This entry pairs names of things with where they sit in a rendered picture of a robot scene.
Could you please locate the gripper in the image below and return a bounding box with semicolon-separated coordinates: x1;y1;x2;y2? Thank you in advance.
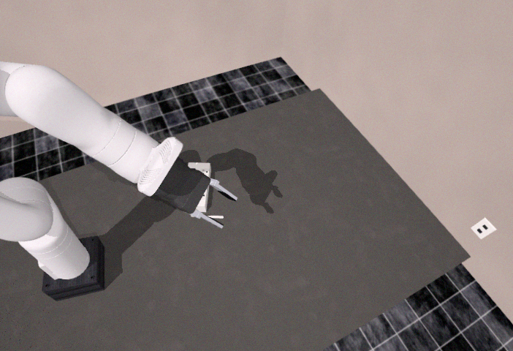
108;128;237;228

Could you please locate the white power strip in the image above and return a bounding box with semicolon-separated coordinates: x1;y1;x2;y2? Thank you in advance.
188;162;224;219

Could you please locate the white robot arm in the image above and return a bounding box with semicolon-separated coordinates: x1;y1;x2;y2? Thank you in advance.
0;61;135;279

